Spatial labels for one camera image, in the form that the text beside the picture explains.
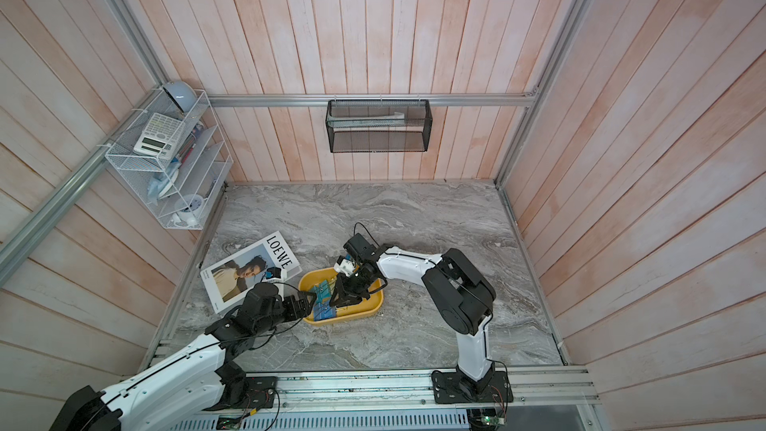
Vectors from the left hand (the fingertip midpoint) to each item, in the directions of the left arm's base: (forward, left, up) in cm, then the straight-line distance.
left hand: (304, 301), depth 85 cm
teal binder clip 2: (+4, -5, -1) cm, 7 cm away
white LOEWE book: (+7, +24, -1) cm, 25 cm away
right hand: (-1, -9, +1) cm, 9 cm away
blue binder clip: (-2, -6, -2) cm, 6 cm away
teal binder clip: (+4, -3, -1) cm, 5 cm away
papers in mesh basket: (+45, -27, +31) cm, 61 cm away
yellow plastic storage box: (+7, -1, +2) cm, 7 cm away
